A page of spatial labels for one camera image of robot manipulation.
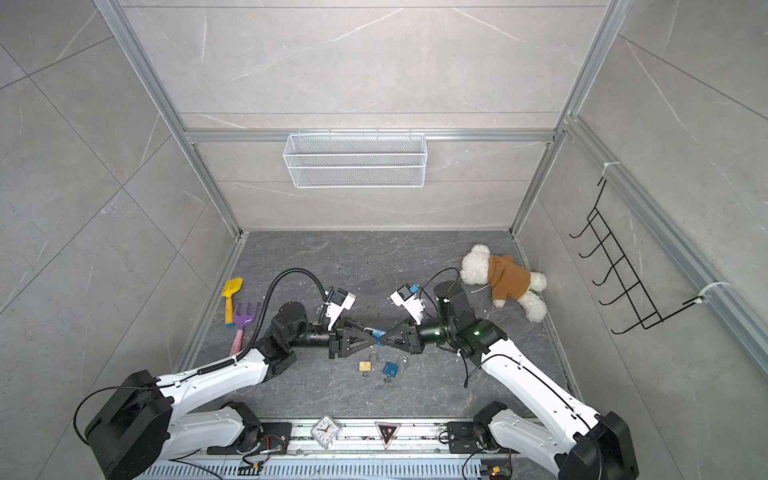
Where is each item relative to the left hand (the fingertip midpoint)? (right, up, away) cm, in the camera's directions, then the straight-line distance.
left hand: (373, 335), depth 68 cm
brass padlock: (-3, -14, +17) cm, 22 cm away
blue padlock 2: (+1, 0, -1) cm, 1 cm away
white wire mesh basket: (-7, +51, +33) cm, 61 cm away
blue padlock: (+4, -14, +16) cm, 22 cm away
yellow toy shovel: (-52, +8, +33) cm, 62 cm away
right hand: (+3, -1, +1) cm, 3 cm away
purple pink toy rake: (-43, -2, +25) cm, 50 cm away
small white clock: (-12, -26, +5) cm, 29 cm away
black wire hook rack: (+55, +7, -10) cm, 57 cm away
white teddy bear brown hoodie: (+42, +11, +28) cm, 51 cm away
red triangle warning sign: (+3, -26, +7) cm, 27 cm away
